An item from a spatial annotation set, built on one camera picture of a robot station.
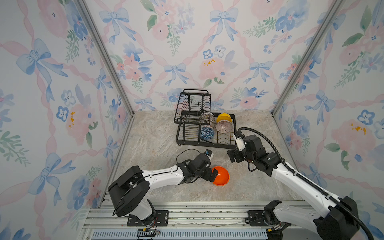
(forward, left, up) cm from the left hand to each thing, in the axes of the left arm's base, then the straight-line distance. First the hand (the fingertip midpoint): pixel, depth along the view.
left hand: (212, 169), depth 83 cm
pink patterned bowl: (+34, -11, -3) cm, 35 cm away
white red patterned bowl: (+43, 0, -4) cm, 43 cm away
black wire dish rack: (+20, +8, +13) cm, 25 cm away
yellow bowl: (+39, -11, +2) cm, 41 cm away
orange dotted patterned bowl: (+20, +2, +16) cm, 26 cm away
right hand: (+9, -12, +9) cm, 17 cm away
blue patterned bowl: (+28, +1, -3) cm, 28 cm away
